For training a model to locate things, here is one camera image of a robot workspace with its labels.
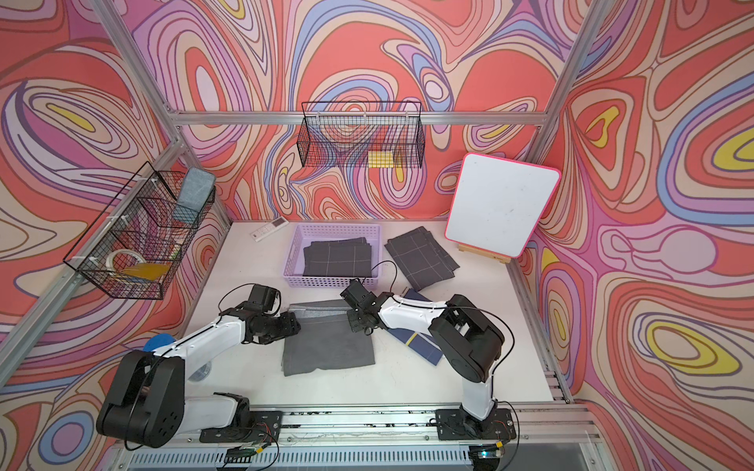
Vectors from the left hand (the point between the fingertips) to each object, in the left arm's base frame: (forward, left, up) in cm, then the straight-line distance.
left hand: (295, 329), depth 90 cm
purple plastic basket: (+38, +3, +3) cm, 38 cm away
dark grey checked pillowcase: (+28, -12, 0) cm, 30 cm away
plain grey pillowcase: (-2, -9, -2) cm, 10 cm away
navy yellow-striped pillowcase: (-5, -38, 0) cm, 39 cm away
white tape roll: (+5, +36, +32) cm, 49 cm away
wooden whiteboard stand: (+25, -69, +4) cm, 73 cm away
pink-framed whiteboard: (+35, -67, +20) cm, 78 cm away
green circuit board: (-32, +10, -3) cm, 33 cm away
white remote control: (+42, +18, +2) cm, 46 cm away
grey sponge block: (+26, +25, +34) cm, 49 cm away
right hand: (+2, -21, -1) cm, 21 cm away
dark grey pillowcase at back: (+28, -42, 0) cm, 51 cm away
